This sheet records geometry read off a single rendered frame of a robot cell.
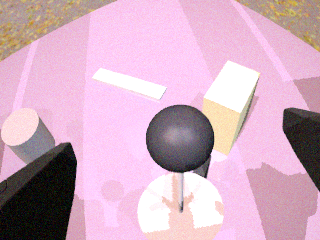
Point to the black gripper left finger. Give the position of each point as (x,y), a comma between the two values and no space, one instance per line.
(36,202)

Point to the pale yellow block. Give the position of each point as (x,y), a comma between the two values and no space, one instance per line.
(227,103)

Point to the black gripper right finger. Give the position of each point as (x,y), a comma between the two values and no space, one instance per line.
(302,129)

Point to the white flat bar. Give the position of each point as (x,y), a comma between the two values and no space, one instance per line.
(143,87)

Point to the grey cylinder with pale pink top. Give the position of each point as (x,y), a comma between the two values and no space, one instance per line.
(26,135)

